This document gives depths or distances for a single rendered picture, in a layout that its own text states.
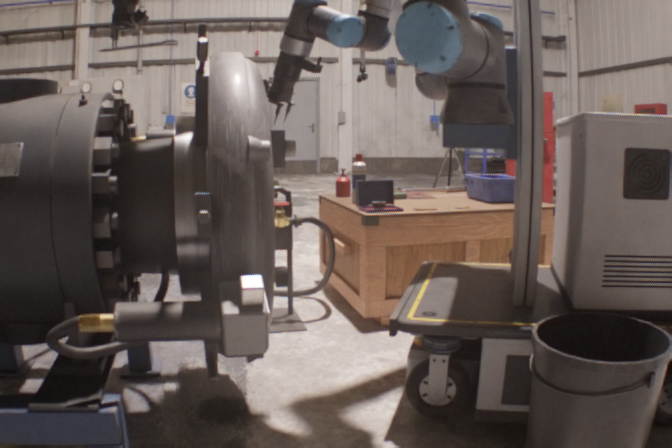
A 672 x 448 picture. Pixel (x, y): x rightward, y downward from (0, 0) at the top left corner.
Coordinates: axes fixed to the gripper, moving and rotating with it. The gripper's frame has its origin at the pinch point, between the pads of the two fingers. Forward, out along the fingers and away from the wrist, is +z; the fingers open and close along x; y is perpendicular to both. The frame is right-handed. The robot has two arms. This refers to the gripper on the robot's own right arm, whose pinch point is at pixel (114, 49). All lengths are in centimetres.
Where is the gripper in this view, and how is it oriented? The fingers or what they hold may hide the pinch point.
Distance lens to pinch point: 146.6
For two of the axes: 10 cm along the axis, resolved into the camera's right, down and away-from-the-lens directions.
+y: 10.0, -0.2, -0.4
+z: 0.2, 10.0, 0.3
